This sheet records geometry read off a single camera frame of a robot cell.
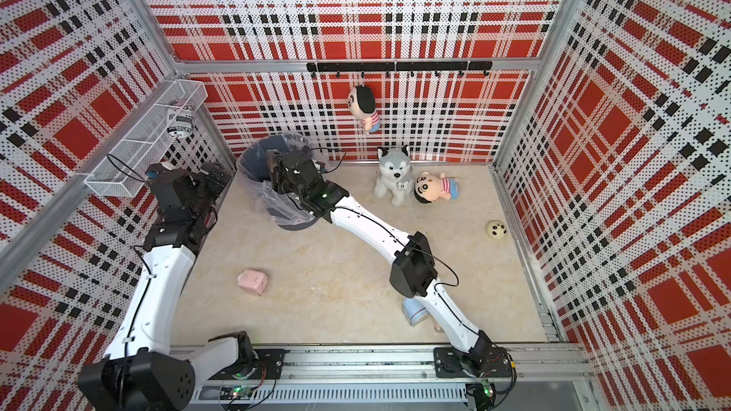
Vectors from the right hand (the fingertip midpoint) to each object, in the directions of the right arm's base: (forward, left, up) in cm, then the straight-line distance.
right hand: (268, 155), depth 75 cm
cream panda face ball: (-5, -69, -32) cm, 76 cm away
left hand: (-4, +12, -2) cm, 13 cm away
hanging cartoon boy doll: (+24, -24, -1) cm, 34 cm away
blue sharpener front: (-33, -39, -27) cm, 58 cm away
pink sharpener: (-24, +8, -28) cm, 37 cm away
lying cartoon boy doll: (+11, -47, -28) cm, 56 cm away
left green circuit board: (-50, +5, -32) cm, 60 cm away
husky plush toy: (+9, -35, -20) cm, 42 cm away
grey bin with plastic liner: (+7, +11, -14) cm, 19 cm away
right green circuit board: (-50, -55, -30) cm, 80 cm away
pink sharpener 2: (-36, -45, -33) cm, 66 cm away
